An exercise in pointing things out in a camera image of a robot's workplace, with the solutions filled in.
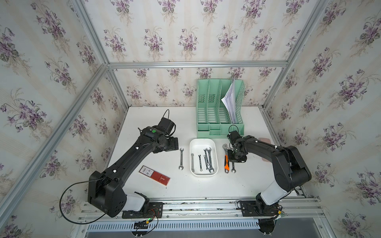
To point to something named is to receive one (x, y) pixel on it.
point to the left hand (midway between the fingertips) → (172, 147)
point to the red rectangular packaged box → (155, 175)
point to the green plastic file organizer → (214, 118)
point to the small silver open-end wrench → (192, 169)
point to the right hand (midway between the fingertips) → (233, 160)
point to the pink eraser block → (268, 140)
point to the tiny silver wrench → (206, 160)
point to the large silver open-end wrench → (181, 166)
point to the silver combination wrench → (233, 168)
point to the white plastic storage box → (204, 157)
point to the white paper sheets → (229, 100)
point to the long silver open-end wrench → (211, 167)
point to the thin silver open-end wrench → (201, 169)
